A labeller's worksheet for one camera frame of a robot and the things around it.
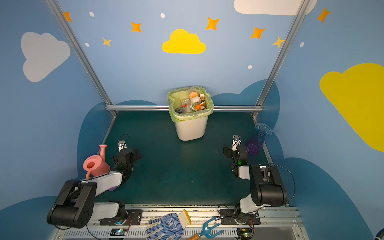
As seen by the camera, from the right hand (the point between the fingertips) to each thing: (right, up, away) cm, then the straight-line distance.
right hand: (234, 143), depth 95 cm
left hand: (-66, -4, -4) cm, 66 cm away
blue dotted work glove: (-38, -39, -23) cm, 59 cm away
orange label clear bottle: (-25, +27, -2) cm, 37 cm away
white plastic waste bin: (-28, +9, +7) cm, 30 cm away
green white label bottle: (-31, +26, +3) cm, 41 cm away
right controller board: (-1, -41, -24) cm, 48 cm away
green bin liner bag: (-38, +30, +2) cm, 48 cm away
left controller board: (-62, -41, -24) cm, 78 cm away
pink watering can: (-79, -11, -15) cm, 81 cm away
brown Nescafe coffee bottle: (-20, +25, -3) cm, 32 cm away
